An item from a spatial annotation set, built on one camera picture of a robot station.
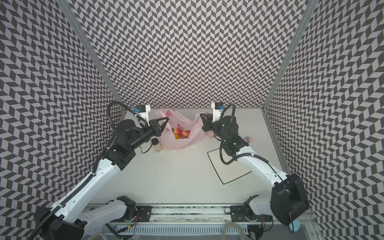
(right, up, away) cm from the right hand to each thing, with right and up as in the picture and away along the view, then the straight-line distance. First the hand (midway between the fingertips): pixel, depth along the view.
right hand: (199, 118), depth 74 cm
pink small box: (+8, -10, +24) cm, 27 cm away
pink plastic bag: (-13, -9, +24) cm, 29 cm away
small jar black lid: (-25, -16, +14) cm, 33 cm away
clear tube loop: (+17, -49, -9) cm, 52 cm away
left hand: (-13, -1, -7) cm, 15 cm away
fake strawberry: (-9, -10, +25) cm, 28 cm away
